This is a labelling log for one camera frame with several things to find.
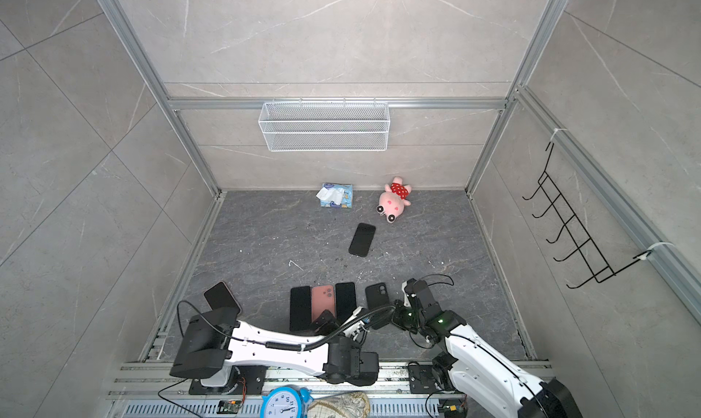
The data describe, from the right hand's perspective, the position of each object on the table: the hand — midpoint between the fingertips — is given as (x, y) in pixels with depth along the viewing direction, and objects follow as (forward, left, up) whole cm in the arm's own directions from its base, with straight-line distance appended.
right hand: (384, 311), depth 83 cm
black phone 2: (+4, +12, -1) cm, 13 cm away
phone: (+2, +27, -2) cm, 27 cm away
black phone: (+29, +6, -3) cm, 30 cm away
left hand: (-5, +13, +5) cm, 15 cm away
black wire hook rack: (+1, -44, +31) cm, 54 cm away
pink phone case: (+5, +20, -2) cm, 21 cm away
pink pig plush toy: (+43, -7, +4) cm, 44 cm away
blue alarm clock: (-23, +27, 0) cm, 36 cm away
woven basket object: (-24, +10, +1) cm, 26 cm away
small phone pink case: (+7, +54, -1) cm, 55 cm away
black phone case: (+6, +2, -2) cm, 6 cm away
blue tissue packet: (+47, +17, +4) cm, 50 cm away
